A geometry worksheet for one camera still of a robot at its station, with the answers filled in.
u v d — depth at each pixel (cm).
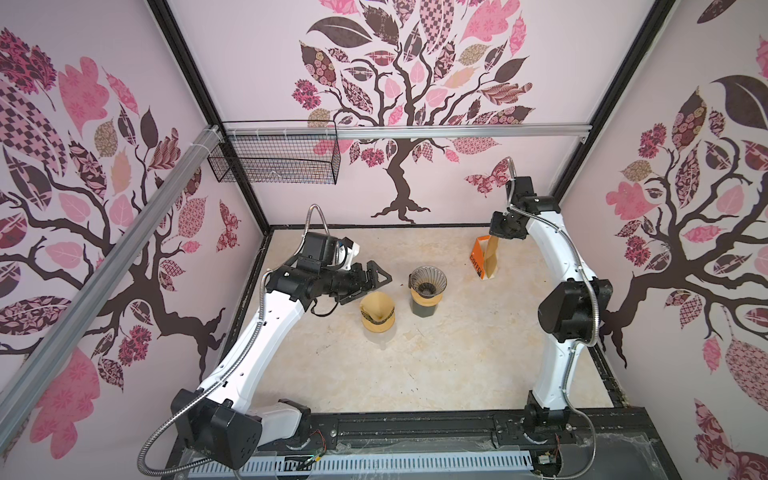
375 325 83
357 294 63
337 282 61
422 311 93
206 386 39
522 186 71
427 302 88
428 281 90
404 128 94
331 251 59
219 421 37
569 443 72
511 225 77
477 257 102
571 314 53
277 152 95
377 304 83
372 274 63
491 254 95
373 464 70
